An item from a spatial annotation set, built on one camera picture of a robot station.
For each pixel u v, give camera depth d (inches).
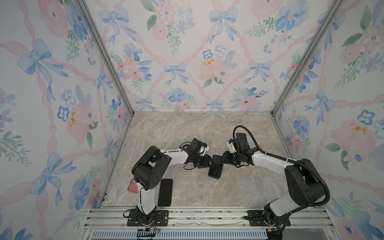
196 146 30.2
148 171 20.0
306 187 17.6
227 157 31.6
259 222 28.8
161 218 29.3
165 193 32.3
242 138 29.1
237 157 30.6
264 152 23.8
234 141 29.8
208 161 32.9
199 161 31.7
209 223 28.9
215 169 36.4
